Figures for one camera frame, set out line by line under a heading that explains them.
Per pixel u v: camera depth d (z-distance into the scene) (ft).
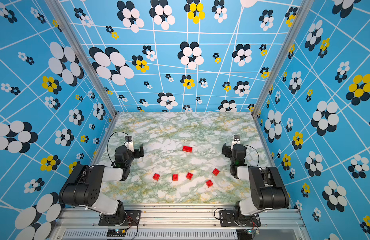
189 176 2.84
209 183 2.76
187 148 3.23
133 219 2.38
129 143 2.64
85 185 1.52
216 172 2.86
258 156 3.15
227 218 2.37
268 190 1.51
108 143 3.47
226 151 2.78
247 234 2.27
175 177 2.84
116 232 2.37
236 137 2.64
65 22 2.42
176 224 2.40
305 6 2.23
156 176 2.84
